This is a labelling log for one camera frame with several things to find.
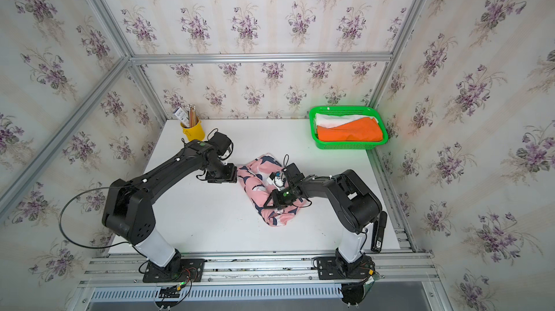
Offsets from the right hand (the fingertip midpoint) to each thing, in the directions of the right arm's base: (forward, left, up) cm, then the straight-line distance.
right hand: (269, 207), depth 88 cm
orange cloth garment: (+37, -44, +8) cm, 58 cm away
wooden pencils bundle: (+40, +40, +13) cm, 58 cm away
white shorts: (+45, -29, +7) cm, 54 cm away
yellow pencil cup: (+36, +39, +6) cm, 53 cm away
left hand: (+7, +14, +9) cm, 18 cm away
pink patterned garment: (+11, +7, +5) cm, 14 cm away
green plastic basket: (+52, -51, +7) cm, 73 cm away
